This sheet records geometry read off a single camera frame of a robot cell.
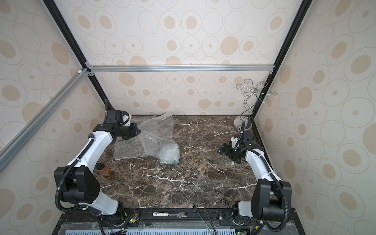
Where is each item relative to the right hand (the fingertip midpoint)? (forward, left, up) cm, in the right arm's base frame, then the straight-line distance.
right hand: (229, 153), depth 86 cm
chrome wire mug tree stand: (+47, -21, +5) cm, 51 cm away
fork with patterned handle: (-32, +27, -9) cm, 43 cm away
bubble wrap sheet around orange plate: (+8, +65, -8) cm, 66 cm away
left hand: (+7, +50, +13) cm, 52 cm away
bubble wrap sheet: (+16, +47, -1) cm, 50 cm away
